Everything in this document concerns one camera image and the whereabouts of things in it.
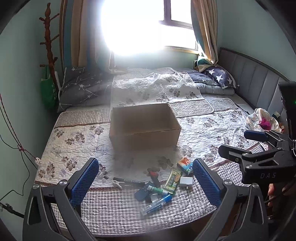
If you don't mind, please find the blue orange tissue pack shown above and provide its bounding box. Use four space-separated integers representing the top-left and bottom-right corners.
177 157 193 176

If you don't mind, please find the black cable on wall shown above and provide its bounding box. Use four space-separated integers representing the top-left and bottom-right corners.
0 106 32 202

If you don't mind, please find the black marker pen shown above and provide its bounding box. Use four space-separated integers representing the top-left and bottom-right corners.
113 177 145 187

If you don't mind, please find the white plastic clip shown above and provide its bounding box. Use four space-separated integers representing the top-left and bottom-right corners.
112 180 125 189

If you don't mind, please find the floral quilted bedspread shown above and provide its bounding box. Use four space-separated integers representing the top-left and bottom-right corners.
35 96 266 237

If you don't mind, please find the green bag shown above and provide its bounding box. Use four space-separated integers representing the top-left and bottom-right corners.
40 65 57 110

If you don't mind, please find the window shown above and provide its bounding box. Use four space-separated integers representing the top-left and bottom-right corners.
98 1 198 57

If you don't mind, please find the floral cloth bundle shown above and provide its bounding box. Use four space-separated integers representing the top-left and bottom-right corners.
245 108 283 133

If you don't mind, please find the blue calculator remote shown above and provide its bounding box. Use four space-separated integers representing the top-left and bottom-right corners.
134 183 152 203

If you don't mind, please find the dark constellation pillow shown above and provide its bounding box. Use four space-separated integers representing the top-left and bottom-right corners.
58 67 114 113

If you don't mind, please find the grey folded duvet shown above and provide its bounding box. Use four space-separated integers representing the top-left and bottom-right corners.
185 69 235 95

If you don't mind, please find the navy star pillow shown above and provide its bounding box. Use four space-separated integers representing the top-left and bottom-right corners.
203 65 236 89

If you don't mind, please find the folded floral quilt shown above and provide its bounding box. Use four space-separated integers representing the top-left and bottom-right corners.
110 67 214 118

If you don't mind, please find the clear glass bottle black cap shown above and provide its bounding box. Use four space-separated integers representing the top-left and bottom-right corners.
147 193 159 203

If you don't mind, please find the green white glue tube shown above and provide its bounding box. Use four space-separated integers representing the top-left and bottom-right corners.
147 185 168 196

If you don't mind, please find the wooden coat rack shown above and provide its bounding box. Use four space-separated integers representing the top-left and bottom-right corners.
39 3 60 90

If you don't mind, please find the grey upholstered headboard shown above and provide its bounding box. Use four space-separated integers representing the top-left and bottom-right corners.
218 47 289 114

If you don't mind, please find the right beige curtain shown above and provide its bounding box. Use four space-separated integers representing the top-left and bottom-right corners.
191 0 218 72

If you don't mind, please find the person's right hand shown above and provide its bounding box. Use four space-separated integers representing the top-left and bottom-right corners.
268 182 295 207

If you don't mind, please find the red black lighter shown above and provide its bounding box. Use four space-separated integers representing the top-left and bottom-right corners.
149 171 161 187

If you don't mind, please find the black tripod rod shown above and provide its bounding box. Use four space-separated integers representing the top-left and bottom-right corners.
0 203 24 218

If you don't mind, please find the green seaweed snack packet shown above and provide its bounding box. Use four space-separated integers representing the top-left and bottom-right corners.
163 169 182 194

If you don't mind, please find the brown cardboard box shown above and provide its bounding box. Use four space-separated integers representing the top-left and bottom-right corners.
109 103 181 152

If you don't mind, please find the red twisted cord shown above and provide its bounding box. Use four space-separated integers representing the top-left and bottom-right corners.
0 93 38 160

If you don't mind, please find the white power adapter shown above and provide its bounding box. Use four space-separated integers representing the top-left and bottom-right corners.
179 176 193 189

